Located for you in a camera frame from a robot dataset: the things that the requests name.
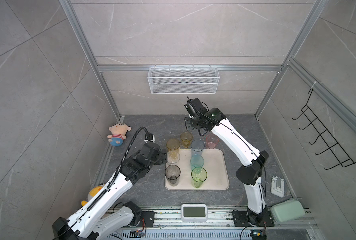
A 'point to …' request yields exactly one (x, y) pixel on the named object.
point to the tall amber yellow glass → (173, 144)
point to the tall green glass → (199, 174)
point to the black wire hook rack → (340, 154)
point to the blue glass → (197, 147)
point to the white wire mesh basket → (166, 80)
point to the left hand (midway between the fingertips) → (157, 149)
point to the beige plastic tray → (216, 161)
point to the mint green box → (288, 210)
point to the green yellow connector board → (258, 234)
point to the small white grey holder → (277, 186)
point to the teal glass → (196, 161)
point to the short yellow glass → (186, 137)
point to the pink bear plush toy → (118, 131)
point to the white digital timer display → (194, 213)
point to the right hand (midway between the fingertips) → (189, 121)
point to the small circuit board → (138, 233)
